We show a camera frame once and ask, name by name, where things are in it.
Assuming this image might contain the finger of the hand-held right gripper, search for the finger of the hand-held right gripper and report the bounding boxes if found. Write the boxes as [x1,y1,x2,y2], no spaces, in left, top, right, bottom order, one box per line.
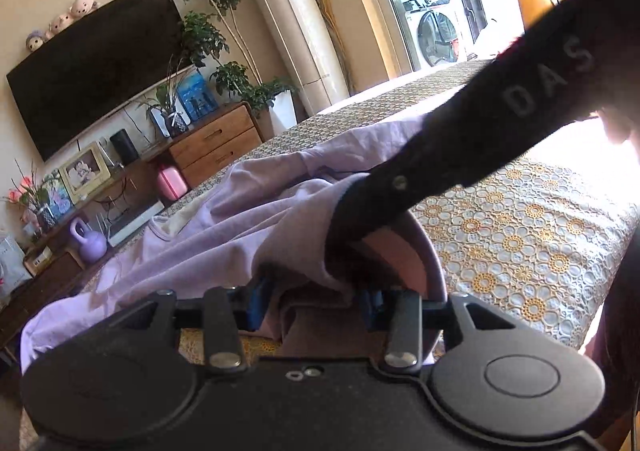
[325,133,441,282]

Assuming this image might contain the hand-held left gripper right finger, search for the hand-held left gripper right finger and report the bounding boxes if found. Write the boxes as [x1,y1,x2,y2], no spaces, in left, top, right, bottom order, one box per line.
[356,287,518,376]

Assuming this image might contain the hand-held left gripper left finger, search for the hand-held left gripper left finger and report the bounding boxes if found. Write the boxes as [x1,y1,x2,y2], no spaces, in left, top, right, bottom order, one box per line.
[117,275,275,374]

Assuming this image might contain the lilac sweatshirt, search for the lilac sweatshirt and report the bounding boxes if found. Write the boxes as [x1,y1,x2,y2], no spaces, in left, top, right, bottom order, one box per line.
[20,117,448,374]

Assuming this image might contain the person's right hand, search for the person's right hand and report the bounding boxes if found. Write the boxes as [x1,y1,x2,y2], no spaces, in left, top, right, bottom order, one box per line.
[601,86,640,148]

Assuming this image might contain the white washing machine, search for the white washing machine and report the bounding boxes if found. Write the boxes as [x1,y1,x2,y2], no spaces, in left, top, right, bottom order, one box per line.
[402,0,476,72]

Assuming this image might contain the white planter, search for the white planter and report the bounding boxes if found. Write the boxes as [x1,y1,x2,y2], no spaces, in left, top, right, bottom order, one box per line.
[267,90,299,132]

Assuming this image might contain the white flat box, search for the white flat box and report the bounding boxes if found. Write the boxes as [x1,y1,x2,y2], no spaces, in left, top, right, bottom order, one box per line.
[106,201,166,248]

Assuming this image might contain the pink case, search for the pink case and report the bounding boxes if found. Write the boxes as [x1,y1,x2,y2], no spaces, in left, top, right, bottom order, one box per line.
[156,166,190,202]

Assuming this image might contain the wooden television console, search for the wooden television console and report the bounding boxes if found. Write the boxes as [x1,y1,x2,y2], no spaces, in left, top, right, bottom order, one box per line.
[0,101,266,347]

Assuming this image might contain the purple kettlebell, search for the purple kettlebell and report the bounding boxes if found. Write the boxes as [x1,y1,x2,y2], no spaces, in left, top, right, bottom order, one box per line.
[68,217,108,262]

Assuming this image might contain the white tower air conditioner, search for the white tower air conditioner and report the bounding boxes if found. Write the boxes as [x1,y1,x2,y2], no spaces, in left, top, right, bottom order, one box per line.
[227,0,351,104]

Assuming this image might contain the green orchid in dark pot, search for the green orchid in dark pot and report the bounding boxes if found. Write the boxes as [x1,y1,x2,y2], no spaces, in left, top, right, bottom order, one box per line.
[135,56,201,139]

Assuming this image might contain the black speaker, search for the black speaker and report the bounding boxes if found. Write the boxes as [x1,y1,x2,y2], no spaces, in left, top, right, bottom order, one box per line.
[109,128,138,166]

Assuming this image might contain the blue family picture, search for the blue family picture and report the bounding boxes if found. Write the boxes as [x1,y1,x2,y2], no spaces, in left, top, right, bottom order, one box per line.
[177,70,221,122]

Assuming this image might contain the small beige box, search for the small beige box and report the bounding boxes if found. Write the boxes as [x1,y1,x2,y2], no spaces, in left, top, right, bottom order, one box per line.
[24,247,53,278]

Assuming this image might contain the small floral picture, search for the small floral picture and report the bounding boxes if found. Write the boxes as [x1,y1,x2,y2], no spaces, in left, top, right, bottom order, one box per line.
[42,170,76,219]

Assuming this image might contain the pink flowers in dark pot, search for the pink flowers in dark pot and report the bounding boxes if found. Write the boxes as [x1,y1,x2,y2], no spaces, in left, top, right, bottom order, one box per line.
[2,163,57,234]

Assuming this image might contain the black flat television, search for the black flat television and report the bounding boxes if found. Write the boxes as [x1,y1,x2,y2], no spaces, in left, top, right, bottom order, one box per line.
[6,0,183,162]

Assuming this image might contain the pink plush doll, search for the pink plush doll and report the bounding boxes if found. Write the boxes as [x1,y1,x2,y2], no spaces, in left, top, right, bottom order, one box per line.
[47,13,73,39]
[69,0,101,22]

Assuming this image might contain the yellow photo frame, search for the yellow photo frame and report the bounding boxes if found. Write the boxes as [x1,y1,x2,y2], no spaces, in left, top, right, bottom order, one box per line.
[59,141,112,196]

